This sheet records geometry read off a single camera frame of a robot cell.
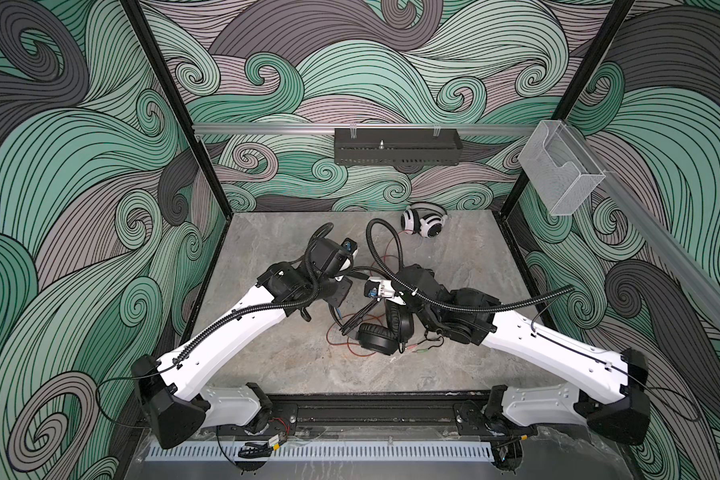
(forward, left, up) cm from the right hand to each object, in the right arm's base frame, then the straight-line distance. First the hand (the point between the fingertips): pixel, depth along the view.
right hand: (409, 269), depth 71 cm
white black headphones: (+35, -12, -19) cm, 41 cm away
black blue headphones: (-14, +7, -2) cm, 16 cm away
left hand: (-1, +17, -4) cm, 17 cm away
